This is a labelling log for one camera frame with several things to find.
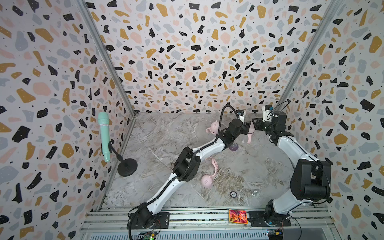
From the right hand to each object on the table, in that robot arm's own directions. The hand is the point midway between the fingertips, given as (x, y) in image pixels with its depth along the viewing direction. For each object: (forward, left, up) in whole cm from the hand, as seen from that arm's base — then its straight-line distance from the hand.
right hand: (257, 118), depth 90 cm
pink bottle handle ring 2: (0, +29, -11) cm, 31 cm away
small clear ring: (-37, +4, -21) cm, 42 cm away
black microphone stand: (-24, +78, -18) cm, 83 cm away
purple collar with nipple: (-8, +12, -20) cm, 25 cm away
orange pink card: (-48, +14, -20) cm, 54 cm away
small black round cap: (-37, +15, -22) cm, 46 cm away
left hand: (-1, +2, 0) cm, 2 cm away
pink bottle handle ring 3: (-22, +25, -17) cm, 38 cm away
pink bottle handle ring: (-4, +3, -7) cm, 8 cm away
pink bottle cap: (-32, +30, -16) cm, 47 cm away
